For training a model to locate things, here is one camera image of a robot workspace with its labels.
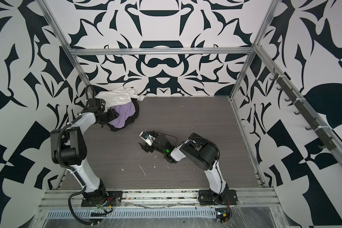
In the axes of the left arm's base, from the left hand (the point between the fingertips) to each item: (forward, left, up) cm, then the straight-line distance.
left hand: (114, 113), depth 97 cm
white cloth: (+15, 0, +1) cm, 15 cm away
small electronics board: (-57, -62, -11) cm, 85 cm away
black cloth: (0, -8, -9) cm, 12 cm away
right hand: (-16, -21, -3) cm, 27 cm away
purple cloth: (+5, -5, -4) cm, 8 cm away
